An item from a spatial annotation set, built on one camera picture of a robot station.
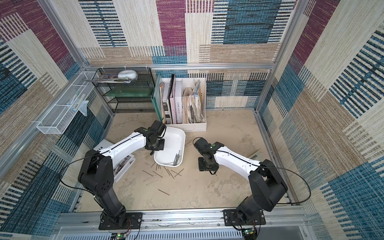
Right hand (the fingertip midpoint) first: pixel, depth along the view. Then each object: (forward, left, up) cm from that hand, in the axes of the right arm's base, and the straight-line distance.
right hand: (203, 166), depth 86 cm
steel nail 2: (-2, +15, -5) cm, 16 cm away
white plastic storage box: (+9, +18, -3) cm, 21 cm away
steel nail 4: (+6, +16, -3) cm, 18 cm away
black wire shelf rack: (+53, +48, +15) cm, 73 cm away
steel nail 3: (-1, +33, -5) cm, 33 cm away
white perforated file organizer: (+37, +11, +14) cm, 42 cm away
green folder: (+30, +26, +26) cm, 48 cm away
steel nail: (-12, +22, -5) cm, 26 cm away
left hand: (+13, +27, +3) cm, 30 cm away
